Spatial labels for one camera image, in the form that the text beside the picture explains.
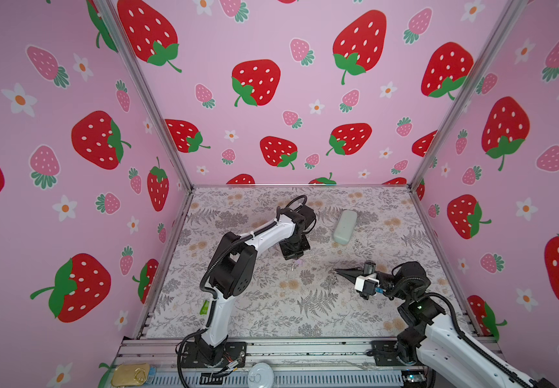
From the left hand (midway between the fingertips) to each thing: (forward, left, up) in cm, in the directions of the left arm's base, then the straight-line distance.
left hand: (304, 256), depth 91 cm
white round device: (-38, +13, +1) cm, 40 cm away
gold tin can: (-38, +51, -1) cm, 64 cm away
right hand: (-14, -8, +18) cm, 24 cm away
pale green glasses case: (+18, -19, -2) cm, 26 cm away
